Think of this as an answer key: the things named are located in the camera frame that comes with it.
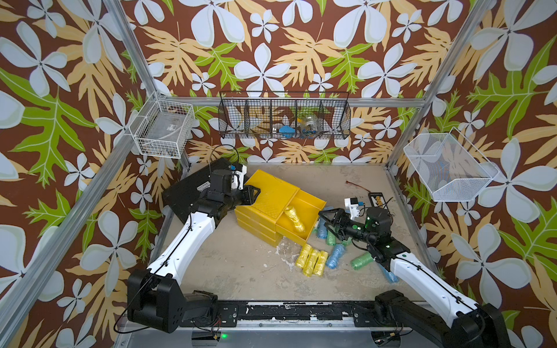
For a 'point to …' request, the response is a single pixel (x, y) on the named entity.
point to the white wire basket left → (162, 128)
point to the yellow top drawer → (299, 216)
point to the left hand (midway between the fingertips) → (258, 187)
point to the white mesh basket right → (449, 166)
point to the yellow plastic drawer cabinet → (281, 209)
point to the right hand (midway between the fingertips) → (320, 219)
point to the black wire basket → (283, 114)
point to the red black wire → (349, 182)
